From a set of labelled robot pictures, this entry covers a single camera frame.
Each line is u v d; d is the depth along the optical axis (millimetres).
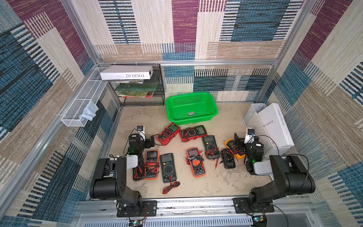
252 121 964
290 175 451
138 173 811
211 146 928
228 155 874
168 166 851
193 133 989
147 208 729
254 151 701
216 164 889
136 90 941
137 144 724
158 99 1198
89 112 675
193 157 870
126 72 789
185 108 1170
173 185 793
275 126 808
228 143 939
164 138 937
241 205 735
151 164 848
